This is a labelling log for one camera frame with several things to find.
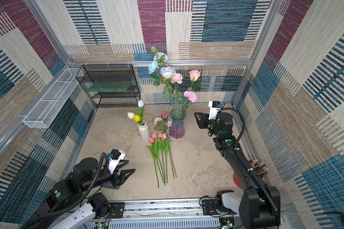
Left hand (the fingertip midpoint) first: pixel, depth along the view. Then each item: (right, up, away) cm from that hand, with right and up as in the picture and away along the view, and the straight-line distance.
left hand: (131, 166), depth 66 cm
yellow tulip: (+1, +22, +7) cm, 23 cm away
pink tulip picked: (+4, +6, +31) cm, 32 cm away
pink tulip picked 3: (+14, +2, +28) cm, 31 cm away
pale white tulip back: (+1, +30, +15) cm, 33 cm away
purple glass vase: (+21, +14, +28) cm, 38 cm away
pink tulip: (+11, +5, +30) cm, 32 cm away
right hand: (+32, +23, +13) cm, 41 cm away
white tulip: (-3, +23, +10) cm, 26 cm away
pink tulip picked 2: (+8, +1, +26) cm, 27 cm away
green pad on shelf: (-24, +43, +33) cm, 59 cm away
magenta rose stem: (+12, +24, +40) cm, 49 cm away
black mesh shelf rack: (-25, +53, +36) cm, 69 cm away
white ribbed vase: (+1, +13, +24) cm, 27 cm away
